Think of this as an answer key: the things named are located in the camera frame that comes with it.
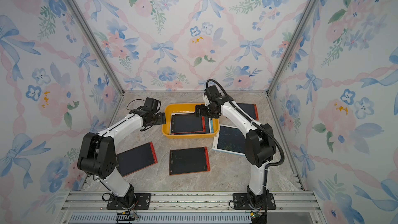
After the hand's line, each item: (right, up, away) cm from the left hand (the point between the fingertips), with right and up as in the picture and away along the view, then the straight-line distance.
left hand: (159, 118), depth 94 cm
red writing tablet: (+16, -4, +7) cm, 18 cm away
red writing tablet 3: (-13, -22, -10) cm, 28 cm away
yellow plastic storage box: (+6, +6, +15) cm, 17 cm away
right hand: (+24, +5, 0) cm, 25 cm away
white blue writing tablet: (+31, -4, +7) cm, 32 cm away
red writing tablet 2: (+18, -23, -7) cm, 30 cm away
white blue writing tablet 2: (+43, -13, +1) cm, 45 cm away
